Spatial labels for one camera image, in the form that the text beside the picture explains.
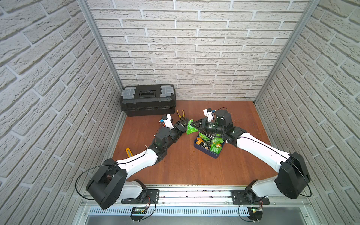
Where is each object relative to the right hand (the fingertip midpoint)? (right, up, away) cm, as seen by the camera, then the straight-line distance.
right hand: (192, 124), depth 75 cm
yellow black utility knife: (-41, -19, +14) cm, 47 cm away
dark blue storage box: (+13, -15, +16) cm, 25 cm away
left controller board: (-28, -46, -4) cm, 54 cm away
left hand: (-1, +3, 0) cm, 3 cm away
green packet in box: (+17, -16, +15) cm, 27 cm away
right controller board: (+33, -45, -5) cm, 56 cm away
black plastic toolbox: (-31, +16, +23) cm, 42 cm away
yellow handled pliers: (-9, +4, +32) cm, 34 cm away
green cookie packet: (-1, -2, -1) cm, 2 cm away
